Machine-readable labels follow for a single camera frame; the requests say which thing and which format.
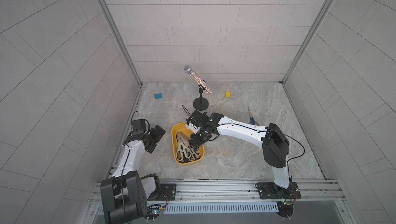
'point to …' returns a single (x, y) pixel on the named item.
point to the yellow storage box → (184, 133)
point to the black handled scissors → (197, 155)
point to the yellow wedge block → (228, 94)
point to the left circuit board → (153, 211)
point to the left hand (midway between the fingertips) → (163, 132)
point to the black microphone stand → (200, 104)
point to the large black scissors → (185, 160)
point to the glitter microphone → (189, 69)
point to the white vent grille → (221, 208)
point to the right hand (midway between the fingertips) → (193, 144)
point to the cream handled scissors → (182, 150)
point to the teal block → (158, 96)
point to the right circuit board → (285, 208)
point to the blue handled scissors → (252, 121)
